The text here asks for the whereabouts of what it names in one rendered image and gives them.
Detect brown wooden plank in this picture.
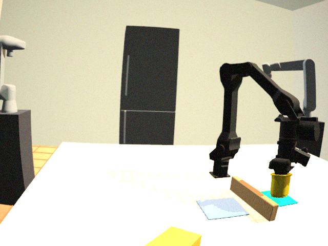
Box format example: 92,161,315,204
230,176,279,222

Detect yellow cup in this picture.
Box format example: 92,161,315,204
270,173,292,198

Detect yellow block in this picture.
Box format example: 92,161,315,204
145,226,202,246

